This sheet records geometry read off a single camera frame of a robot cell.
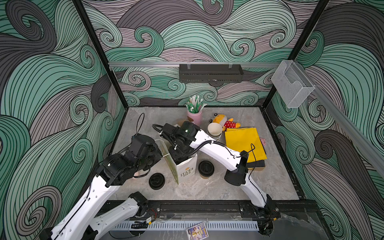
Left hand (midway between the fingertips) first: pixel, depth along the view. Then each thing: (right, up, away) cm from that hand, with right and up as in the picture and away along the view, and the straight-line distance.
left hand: (164, 151), depth 66 cm
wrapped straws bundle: (+15, +24, +33) cm, 43 cm away
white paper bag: (+9, -9, 0) cm, 12 cm away
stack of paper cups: (+27, +8, +22) cm, 36 cm away
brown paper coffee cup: (+20, -18, +14) cm, 30 cm away
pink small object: (+60, 0, +31) cm, 68 cm away
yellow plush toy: (+37, +11, +38) cm, 54 cm away
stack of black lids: (-6, -20, +14) cm, 25 cm away
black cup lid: (+20, -12, +12) cm, 26 cm away
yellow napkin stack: (+48, +2, +27) cm, 55 cm away
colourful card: (+15, -37, +1) cm, 40 cm away
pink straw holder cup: (+17, +15, +35) cm, 42 cm away
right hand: (+6, -4, +8) cm, 11 cm away
